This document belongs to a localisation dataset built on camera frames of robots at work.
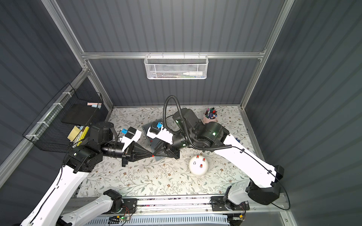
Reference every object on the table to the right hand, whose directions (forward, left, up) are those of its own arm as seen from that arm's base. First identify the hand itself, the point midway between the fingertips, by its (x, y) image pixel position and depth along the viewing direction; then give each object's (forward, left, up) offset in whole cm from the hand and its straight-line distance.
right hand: (155, 153), depth 53 cm
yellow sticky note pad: (+14, +44, -8) cm, 47 cm away
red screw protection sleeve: (+11, -18, -26) cm, 33 cm away
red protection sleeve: (+6, -20, -26) cm, 33 cm away
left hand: (0, +3, -2) cm, 3 cm away
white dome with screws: (+6, -19, -27) cm, 33 cm away
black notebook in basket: (+28, +48, -8) cm, 56 cm away
